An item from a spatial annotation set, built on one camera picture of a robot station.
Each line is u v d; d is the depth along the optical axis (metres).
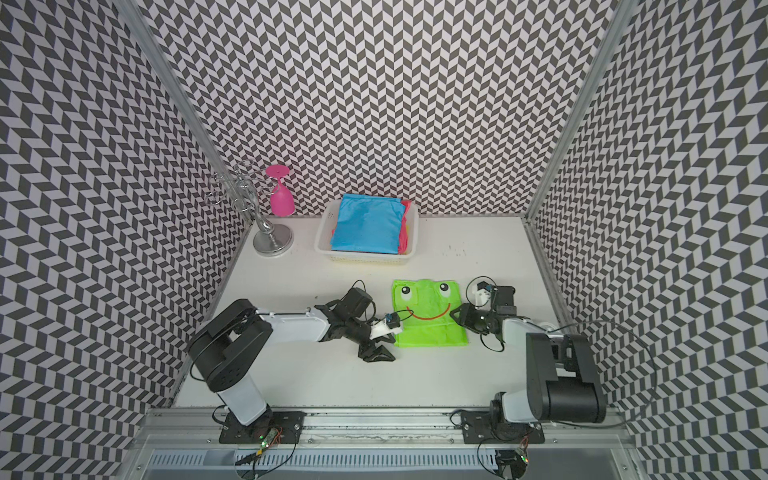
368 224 1.06
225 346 0.47
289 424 0.73
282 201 1.02
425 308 0.94
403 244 1.05
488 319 0.77
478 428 0.73
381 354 0.77
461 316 0.84
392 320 0.75
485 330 0.78
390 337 0.85
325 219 1.05
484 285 0.86
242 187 0.91
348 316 0.74
